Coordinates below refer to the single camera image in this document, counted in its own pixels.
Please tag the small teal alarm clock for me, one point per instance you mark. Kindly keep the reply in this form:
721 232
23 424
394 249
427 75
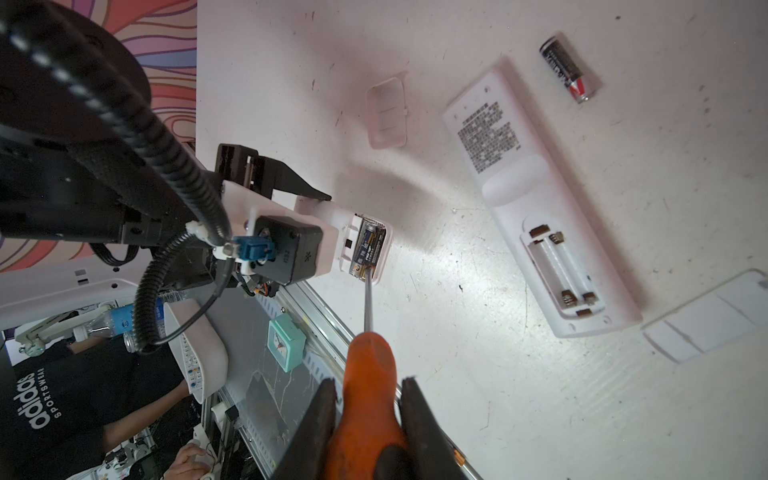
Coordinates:
286 342

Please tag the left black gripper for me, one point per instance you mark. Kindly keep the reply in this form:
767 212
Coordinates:
263 175

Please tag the blue silver AAA battery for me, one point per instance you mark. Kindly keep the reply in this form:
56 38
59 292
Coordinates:
368 248

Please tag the person in black shirt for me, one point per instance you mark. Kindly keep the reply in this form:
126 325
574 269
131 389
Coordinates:
63 411

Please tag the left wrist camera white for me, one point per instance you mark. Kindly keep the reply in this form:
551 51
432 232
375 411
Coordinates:
276 243

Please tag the white remote control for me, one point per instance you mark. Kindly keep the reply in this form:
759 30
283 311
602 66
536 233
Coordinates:
570 275

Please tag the small white tray cover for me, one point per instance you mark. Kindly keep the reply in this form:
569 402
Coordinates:
386 114

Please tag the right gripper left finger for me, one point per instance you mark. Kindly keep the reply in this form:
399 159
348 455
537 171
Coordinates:
305 456

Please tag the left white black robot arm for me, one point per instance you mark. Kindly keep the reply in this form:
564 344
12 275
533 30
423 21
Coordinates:
84 158

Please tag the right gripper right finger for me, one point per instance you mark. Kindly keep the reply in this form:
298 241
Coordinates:
431 456

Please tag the orange handled screwdriver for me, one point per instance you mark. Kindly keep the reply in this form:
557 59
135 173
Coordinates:
368 442

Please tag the clear plastic water bottle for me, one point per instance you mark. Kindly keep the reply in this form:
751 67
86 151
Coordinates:
112 323

